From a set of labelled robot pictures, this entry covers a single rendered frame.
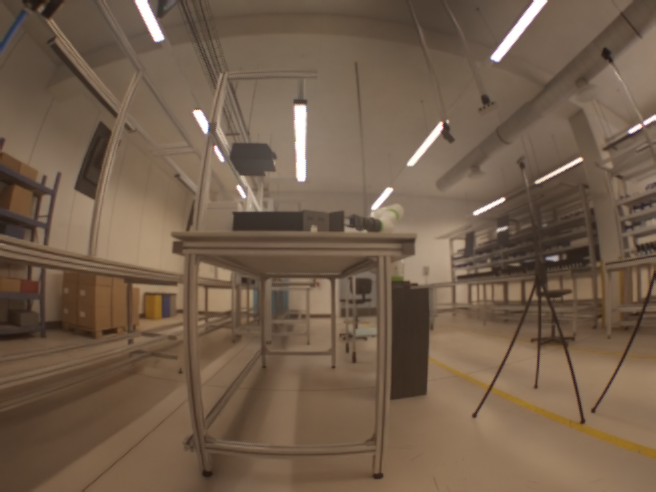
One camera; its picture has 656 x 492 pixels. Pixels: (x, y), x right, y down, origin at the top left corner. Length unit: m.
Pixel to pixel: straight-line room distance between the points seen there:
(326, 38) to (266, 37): 0.64
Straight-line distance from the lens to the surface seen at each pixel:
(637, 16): 4.01
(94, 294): 4.24
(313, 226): 1.42
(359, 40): 3.26
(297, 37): 3.23
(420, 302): 1.99
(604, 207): 4.79
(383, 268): 0.99
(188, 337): 1.07
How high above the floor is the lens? 0.80
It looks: 9 degrees up
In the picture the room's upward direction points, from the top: straight up
